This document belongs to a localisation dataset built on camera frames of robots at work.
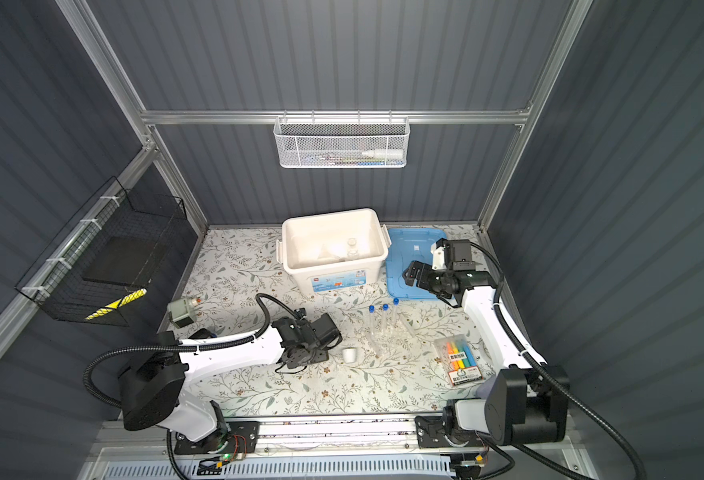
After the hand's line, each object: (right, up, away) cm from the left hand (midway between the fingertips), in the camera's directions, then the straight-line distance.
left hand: (320, 354), depth 84 cm
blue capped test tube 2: (+19, +7, +5) cm, 21 cm away
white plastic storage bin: (+2, +30, +26) cm, 40 cm away
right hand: (+29, +22, 0) cm, 36 cm away
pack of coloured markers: (+40, -2, +1) cm, 40 cm away
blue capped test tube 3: (+21, +12, +1) cm, 25 cm away
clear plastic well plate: (+20, +3, +7) cm, 22 cm away
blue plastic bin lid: (+29, +32, +29) cm, 52 cm away
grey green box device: (-45, +10, +8) cm, 46 cm away
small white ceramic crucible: (+8, 0, 0) cm, 8 cm away
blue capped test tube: (+16, +6, +8) cm, 19 cm away
